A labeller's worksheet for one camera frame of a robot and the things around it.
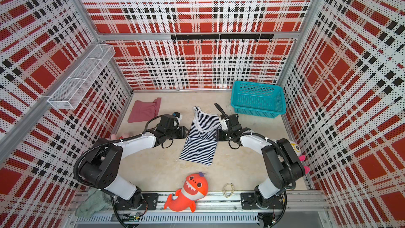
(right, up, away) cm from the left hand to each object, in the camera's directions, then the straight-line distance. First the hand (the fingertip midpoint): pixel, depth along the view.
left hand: (189, 131), depth 92 cm
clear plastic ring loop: (+24, -26, -16) cm, 39 cm away
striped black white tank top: (+7, -5, +1) cm, 9 cm away
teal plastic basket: (+48, +20, +25) cm, 58 cm away
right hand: (+17, -2, -1) cm, 17 cm away
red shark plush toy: (+6, -22, -22) cm, 31 cm away
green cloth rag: (-42, -30, -19) cm, 55 cm away
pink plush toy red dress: (-43, -2, -3) cm, 44 cm away
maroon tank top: (-35, +12, +15) cm, 40 cm away
